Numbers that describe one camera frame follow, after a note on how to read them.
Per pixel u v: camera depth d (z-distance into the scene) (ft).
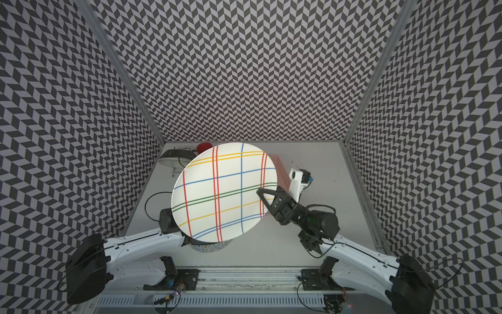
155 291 2.33
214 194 1.39
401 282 1.33
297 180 1.61
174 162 3.31
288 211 1.56
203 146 3.46
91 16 2.36
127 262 1.50
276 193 1.64
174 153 3.23
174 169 3.38
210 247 2.65
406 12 2.19
